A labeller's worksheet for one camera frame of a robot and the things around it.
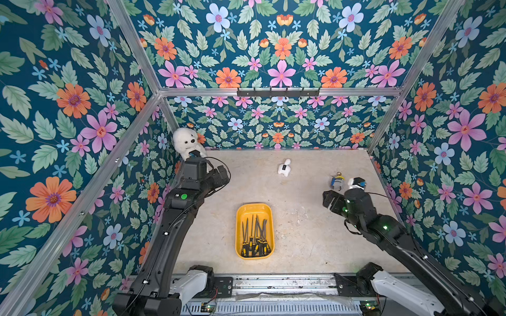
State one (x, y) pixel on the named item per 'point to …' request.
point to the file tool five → (256, 245)
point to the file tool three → (267, 247)
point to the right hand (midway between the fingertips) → (329, 197)
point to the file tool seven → (265, 241)
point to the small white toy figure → (284, 168)
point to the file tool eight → (251, 240)
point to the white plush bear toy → (186, 140)
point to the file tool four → (261, 245)
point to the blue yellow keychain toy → (337, 182)
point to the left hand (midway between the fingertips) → (220, 172)
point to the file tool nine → (247, 243)
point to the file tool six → (261, 230)
